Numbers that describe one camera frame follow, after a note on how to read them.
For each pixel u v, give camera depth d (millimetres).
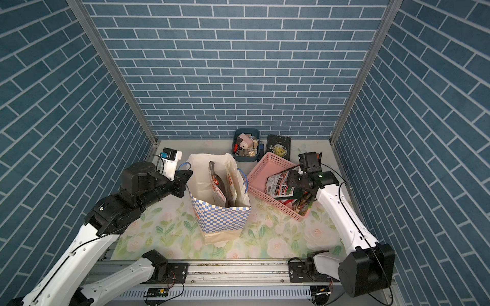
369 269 386
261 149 1146
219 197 766
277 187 886
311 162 607
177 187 551
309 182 552
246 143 1090
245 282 735
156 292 722
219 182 728
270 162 1083
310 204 791
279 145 1160
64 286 371
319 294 703
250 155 1083
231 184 754
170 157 525
